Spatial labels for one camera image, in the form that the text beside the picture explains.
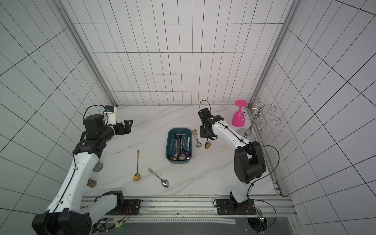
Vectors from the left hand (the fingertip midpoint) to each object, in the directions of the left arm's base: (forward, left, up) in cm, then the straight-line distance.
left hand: (124, 123), depth 77 cm
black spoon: (-8, -24, -24) cm, 35 cm away
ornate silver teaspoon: (+11, -39, -25) cm, 48 cm away
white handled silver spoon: (+2, -35, -24) cm, 43 cm away
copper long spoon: (-4, -47, -15) cm, 49 cm away
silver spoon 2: (-23, -21, -25) cm, 40 cm away
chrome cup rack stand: (+5, -75, 0) cm, 75 cm away
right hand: (+4, -43, -15) cm, 46 cm away
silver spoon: (-8, -31, -24) cm, 40 cm away
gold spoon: (-21, -5, -24) cm, 32 cm away
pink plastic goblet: (+11, -66, -7) cm, 67 cm away
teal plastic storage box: (+3, -22, -24) cm, 33 cm away
